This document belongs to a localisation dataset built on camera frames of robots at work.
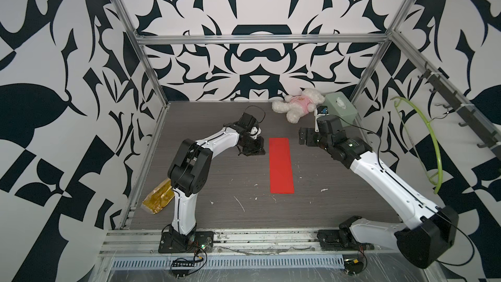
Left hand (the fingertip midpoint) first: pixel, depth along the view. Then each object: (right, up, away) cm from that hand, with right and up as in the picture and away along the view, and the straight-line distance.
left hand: (265, 149), depth 92 cm
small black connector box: (+30, -39, -21) cm, 54 cm away
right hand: (+17, +10, -13) cm, 24 cm away
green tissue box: (+42, +22, +17) cm, 50 cm away
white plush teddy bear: (+19, +21, +16) cm, 32 cm away
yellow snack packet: (-45, -19, -10) cm, 50 cm away
